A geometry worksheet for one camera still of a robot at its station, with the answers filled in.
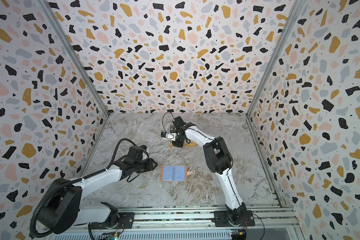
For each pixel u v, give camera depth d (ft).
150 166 2.56
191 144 3.32
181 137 2.82
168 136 2.94
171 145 3.29
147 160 2.51
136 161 2.35
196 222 2.43
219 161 1.94
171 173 2.94
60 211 1.35
